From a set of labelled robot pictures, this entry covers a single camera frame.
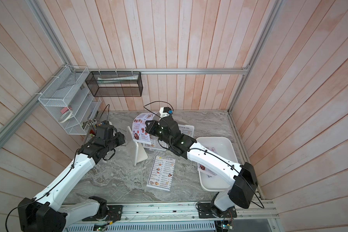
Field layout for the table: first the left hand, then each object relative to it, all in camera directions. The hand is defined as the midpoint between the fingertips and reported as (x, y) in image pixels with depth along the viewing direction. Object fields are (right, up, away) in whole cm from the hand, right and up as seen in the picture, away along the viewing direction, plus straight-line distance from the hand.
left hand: (122, 138), depth 81 cm
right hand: (+14, +9, -12) cm, 20 cm away
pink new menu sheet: (+11, +4, -8) cm, 15 cm away
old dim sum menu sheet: (+22, -23, +7) cm, 32 cm away
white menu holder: (+8, -8, -2) cm, 11 cm away
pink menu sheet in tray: (+48, -19, +2) cm, 52 cm away
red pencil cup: (-24, +2, +11) cm, 27 cm away
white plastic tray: (+65, -7, +17) cm, 67 cm away
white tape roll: (-34, +13, 0) cm, 36 cm away
